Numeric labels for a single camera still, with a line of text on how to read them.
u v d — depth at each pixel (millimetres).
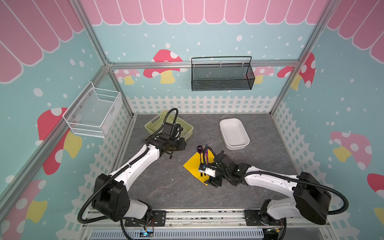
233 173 621
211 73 976
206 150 993
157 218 744
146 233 727
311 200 421
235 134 1065
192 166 917
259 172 537
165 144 587
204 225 738
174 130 659
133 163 482
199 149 961
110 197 412
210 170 712
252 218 739
